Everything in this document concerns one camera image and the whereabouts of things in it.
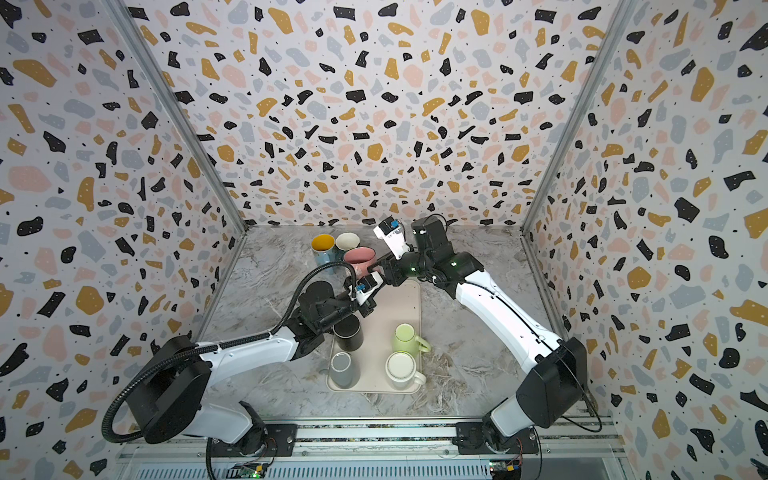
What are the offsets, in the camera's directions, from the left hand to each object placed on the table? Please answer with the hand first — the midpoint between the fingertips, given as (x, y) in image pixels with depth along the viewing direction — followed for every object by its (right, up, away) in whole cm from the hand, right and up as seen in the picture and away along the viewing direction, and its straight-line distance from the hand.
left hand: (385, 273), depth 75 cm
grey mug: (-11, -25, +1) cm, 27 cm away
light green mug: (+5, -18, +6) cm, 20 cm away
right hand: (-4, +3, -3) cm, 6 cm away
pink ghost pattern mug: (-7, +4, +3) cm, 8 cm away
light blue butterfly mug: (-22, +6, +25) cm, 34 cm away
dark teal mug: (-16, +9, +28) cm, 34 cm away
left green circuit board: (-32, -46, -5) cm, 56 cm away
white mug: (+4, -25, +3) cm, 26 cm away
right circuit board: (+29, -47, -4) cm, 55 cm away
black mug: (-11, -17, +7) cm, 21 cm away
